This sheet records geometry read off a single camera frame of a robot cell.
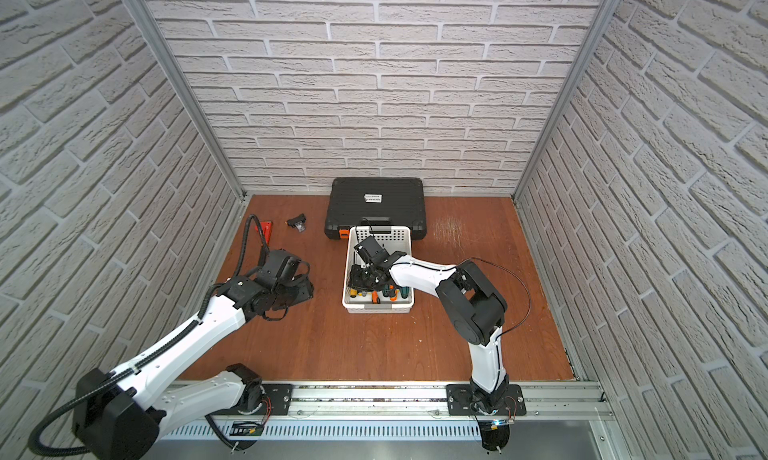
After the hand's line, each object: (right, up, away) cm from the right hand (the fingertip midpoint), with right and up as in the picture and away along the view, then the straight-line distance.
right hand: (350, 282), depth 89 cm
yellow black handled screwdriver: (+1, -3, -2) cm, 4 cm away
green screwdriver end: (+17, -3, +1) cm, 17 cm away
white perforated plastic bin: (+11, -5, 0) cm, 13 cm away
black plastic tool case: (+7, +26, +20) cm, 34 cm away
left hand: (-10, +1, -9) cm, 13 cm away
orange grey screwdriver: (+8, -5, 0) cm, 9 cm away
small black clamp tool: (-22, +19, +20) cm, 35 cm away
